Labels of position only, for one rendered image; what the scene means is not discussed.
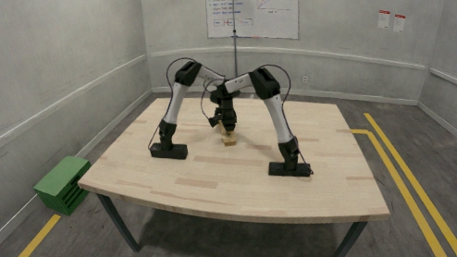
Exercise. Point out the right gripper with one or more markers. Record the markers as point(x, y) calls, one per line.
point(229, 121)

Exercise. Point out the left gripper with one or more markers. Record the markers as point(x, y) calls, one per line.
point(219, 111)

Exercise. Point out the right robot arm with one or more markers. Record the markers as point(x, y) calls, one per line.
point(266, 87)

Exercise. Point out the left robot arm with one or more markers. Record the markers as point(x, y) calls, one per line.
point(168, 126)

